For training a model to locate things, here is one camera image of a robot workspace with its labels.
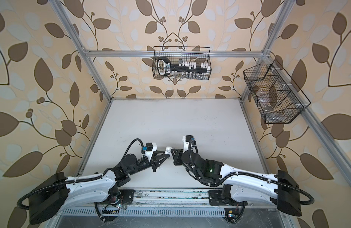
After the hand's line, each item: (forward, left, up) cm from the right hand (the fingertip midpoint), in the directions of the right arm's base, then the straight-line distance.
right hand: (171, 152), depth 72 cm
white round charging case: (+1, +2, 0) cm, 2 cm away
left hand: (0, +2, 0) cm, 2 cm away
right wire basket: (+21, -57, +16) cm, 63 cm away
